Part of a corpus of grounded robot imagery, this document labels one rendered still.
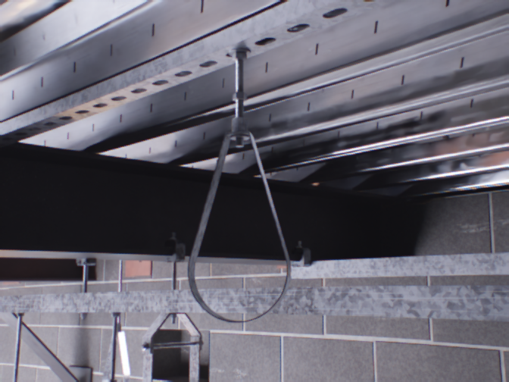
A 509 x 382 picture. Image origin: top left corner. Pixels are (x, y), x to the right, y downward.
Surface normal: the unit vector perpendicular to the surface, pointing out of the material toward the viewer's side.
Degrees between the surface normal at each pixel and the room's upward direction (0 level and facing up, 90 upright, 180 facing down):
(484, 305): 90
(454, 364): 90
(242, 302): 90
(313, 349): 90
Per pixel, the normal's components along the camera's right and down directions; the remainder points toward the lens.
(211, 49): -0.75, -0.09
